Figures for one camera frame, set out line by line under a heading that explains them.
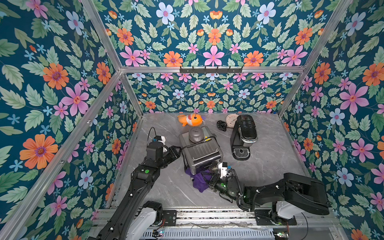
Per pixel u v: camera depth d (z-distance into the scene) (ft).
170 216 2.42
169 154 2.22
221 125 3.53
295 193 1.43
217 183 2.20
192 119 3.43
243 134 2.62
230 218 2.46
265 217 2.30
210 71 3.01
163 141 2.34
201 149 2.27
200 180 2.29
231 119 3.66
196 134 2.30
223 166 2.41
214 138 2.44
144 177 1.72
